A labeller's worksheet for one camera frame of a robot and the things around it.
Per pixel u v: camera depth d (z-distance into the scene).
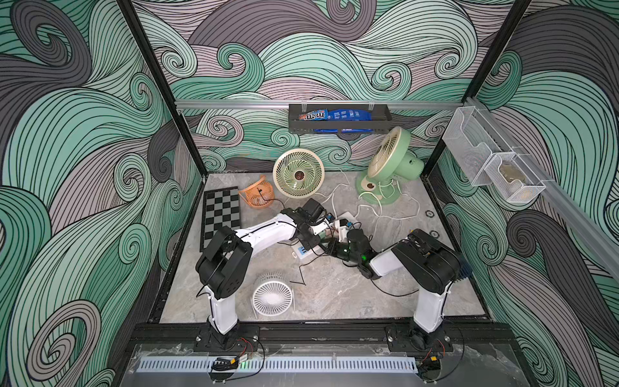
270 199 1.07
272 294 0.73
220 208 1.03
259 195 1.03
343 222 0.88
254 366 0.70
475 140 0.78
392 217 1.04
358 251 0.75
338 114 0.92
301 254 0.89
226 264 0.47
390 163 0.86
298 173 1.01
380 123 0.92
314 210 0.73
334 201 1.09
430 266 0.49
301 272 0.88
